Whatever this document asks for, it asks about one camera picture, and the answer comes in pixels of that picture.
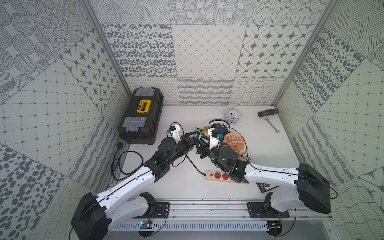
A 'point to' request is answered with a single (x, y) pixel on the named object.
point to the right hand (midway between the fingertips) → (196, 139)
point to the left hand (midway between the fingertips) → (197, 129)
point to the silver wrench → (267, 120)
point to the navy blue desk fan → (222, 127)
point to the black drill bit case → (265, 187)
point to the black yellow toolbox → (139, 123)
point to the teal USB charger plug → (195, 135)
